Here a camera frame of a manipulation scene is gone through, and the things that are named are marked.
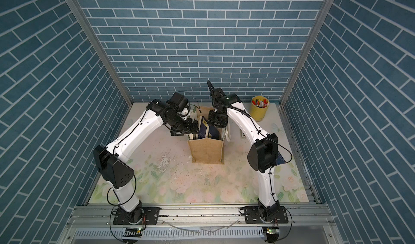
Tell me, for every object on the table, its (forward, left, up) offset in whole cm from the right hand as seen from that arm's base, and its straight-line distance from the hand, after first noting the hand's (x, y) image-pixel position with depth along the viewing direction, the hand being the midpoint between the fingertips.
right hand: (211, 125), depth 86 cm
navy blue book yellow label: (+1, +4, -6) cm, 7 cm away
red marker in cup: (+24, -33, -4) cm, 41 cm away
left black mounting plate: (-42, +25, -18) cm, 52 cm away
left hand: (-9, +6, +4) cm, 11 cm away
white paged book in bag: (-10, +9, +2) cm, 13 cm away
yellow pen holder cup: (+24, -29, -6) cm, 38 cm away
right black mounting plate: (-38, -22, -17) cm, 47 cm away
